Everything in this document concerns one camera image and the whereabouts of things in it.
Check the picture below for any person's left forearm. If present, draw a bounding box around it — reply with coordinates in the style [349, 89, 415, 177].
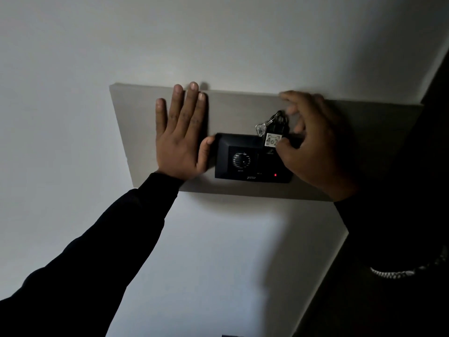
[0, 171, 185, 337]

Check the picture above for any person's right hand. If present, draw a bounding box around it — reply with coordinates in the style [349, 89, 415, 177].
[275, 90, 359, 203]

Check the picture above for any silver beaded bracelet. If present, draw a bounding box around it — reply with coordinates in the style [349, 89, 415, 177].
[369, 245, 449, 281]

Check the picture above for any person's right forearm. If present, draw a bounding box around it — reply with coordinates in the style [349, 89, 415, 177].
[291, 49, 449, 337]

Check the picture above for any key with black fob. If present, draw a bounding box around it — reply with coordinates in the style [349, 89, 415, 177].
[255, 110, 292, 149]

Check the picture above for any person's left hand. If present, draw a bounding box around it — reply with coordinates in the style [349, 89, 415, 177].
[155, 81, 216, 182]

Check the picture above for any grey wooden wall panel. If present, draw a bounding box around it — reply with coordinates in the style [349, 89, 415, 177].
[109, 82, 426, 203]

